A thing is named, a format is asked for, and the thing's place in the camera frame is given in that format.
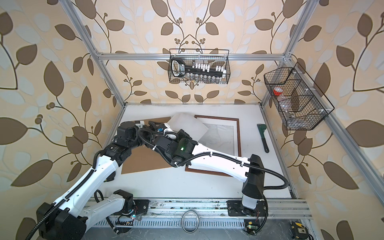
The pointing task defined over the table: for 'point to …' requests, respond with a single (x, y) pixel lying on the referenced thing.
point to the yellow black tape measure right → (298, 231)
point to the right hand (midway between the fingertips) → (183, 133)
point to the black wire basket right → (301, 104)
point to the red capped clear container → (277, 91)
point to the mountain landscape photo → (190, 124)
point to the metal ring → (198, 221)
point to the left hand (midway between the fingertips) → (164, 128)
